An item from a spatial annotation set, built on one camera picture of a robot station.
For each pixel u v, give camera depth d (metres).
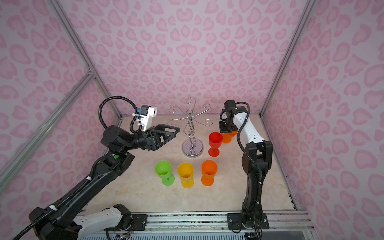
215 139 0.90
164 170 0.81
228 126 0.79
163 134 0.56
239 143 0.52
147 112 0.49
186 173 0.80
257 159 0.53
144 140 0.48
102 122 0.51
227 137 0.89
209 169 0.81
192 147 1.00
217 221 0.75
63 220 0.39
